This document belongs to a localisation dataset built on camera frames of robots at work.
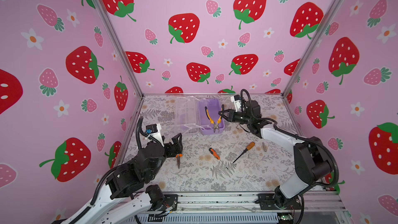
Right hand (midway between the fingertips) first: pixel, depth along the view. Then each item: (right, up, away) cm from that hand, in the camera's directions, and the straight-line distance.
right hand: (218, 113), depth 83 cm
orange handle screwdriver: (+20, -21, +9) cm, 30 cm away
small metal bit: (+29, -21, +10) cm, 37 cm away
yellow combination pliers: (-1, -7, +1) cm, 7 cm away
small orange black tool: (-2, -24, +7) cm, 25 cm away
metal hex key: (+14, -10, +18) cm, 25 cm away
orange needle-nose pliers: (-23, -25, +6) cm, 35 cm away
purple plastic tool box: (-16, -3, +21) cm, 26 cm away
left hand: (-20, -9, -19) cm, 29 cm away
